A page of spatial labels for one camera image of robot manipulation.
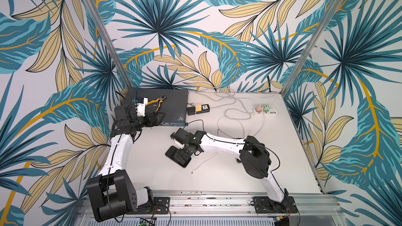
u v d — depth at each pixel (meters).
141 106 0.72
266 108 1.04
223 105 1.14
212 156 0.90
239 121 1.06
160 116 0.73
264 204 0.73
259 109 1.03
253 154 0.56
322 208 0.78
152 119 0.72
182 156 0.78
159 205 0.73
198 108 1.04
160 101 1.06
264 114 1.06
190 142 0.67
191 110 1.07
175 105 1.09
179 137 0.69
